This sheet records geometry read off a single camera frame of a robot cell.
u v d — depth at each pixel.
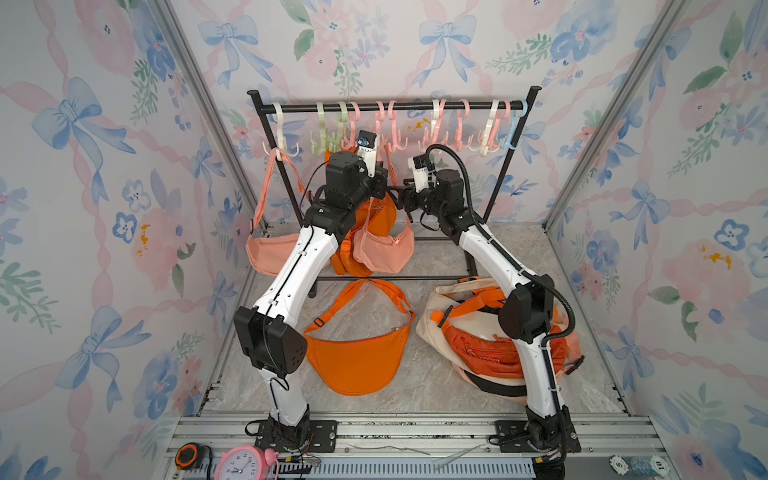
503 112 0.66
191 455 0.69
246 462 0.69
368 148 0.61
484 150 0.72
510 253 1.13
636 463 0.69
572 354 0.85
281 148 0.72
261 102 0.65
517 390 0.70
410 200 0.78
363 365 0.81
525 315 0.58
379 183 0.65
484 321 0.80
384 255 0.99
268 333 0.45
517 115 0.70
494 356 0.72
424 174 0.75
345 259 0.85
